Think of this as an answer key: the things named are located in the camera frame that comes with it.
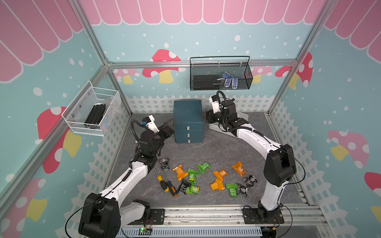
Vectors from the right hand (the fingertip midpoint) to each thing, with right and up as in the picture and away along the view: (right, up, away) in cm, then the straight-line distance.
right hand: (204, 111), depth 86 cm
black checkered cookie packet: (-12, -42, -3) cm, 44 cm away
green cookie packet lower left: (-7, -44, -5) cm, 44 cm away
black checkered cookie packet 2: (+20, -43, -5) cm, 48 cm away
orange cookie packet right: (+21, -34, +3) cm, 40 cm away
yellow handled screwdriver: (-24, -41, -3) cm, 48 cm away
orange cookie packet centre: (+9, -37, +1) cm, 39 cm away
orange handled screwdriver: (-19, -42, -5) cm, 47 cm away
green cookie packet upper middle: (0, -33, +4) cm, 33 cm away
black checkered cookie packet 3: (+26, -40, -2) cm, 47 cm away
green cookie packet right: (+16, -43, -4) cm, 46 cm away
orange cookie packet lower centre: (+8, -41, -3) cm, 42 cm away
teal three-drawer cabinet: (-9, -5, -1) cm, 11 cm away
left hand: (-17, -7, -9) cm, 21 cm away
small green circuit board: (-31, -61, -14) cm, 69 cm away
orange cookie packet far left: (-14, -37, +1) cm, 39 cm away
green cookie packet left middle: (-7, -38, 0) cm, 39 cm away
